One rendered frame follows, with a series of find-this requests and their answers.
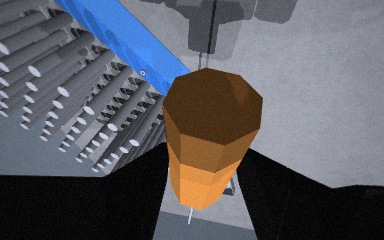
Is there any dark grey shallow open tray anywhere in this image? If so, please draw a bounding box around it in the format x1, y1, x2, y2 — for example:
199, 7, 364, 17
222, 178, 235, 196

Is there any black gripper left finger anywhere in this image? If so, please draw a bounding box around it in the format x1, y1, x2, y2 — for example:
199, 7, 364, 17
0, 142, 169, 240

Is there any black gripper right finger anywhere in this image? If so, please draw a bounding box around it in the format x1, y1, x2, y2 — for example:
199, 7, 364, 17
236, 148, 384, 240

